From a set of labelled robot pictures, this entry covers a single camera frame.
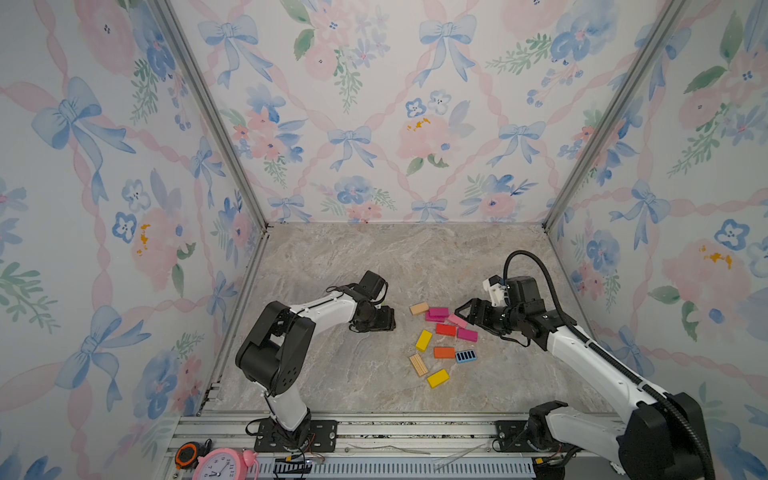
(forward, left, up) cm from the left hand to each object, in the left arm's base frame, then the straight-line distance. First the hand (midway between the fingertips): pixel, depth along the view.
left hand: (390, 324), depth 92 cm
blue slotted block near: (-10, -22, 0) cm, 24 cm away
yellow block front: (-15, -14, -2) cm, 21 cm away
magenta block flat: (-2, -24, -2) cm, 24 cm away
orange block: (-8, -16, -2) cm, 18 cm away
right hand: (-2, -21, +10) cm, 24 cm away
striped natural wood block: (-12, -8, 0) cm, 15 cm away
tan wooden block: (+7, -10, -2) cm, 12 cm away
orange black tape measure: (-34, +46, +2) cm, 57 cm away
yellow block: (-4, -10, -2) cm, 11 cm away
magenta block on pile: (+4, -15, -1) cm, 15 cm away
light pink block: (-5, -18, +13) cm, 23 cm away
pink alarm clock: (-36, +38, +1) cm, 52 cm away
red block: (-1, -17, -2) cm, 17 cm away
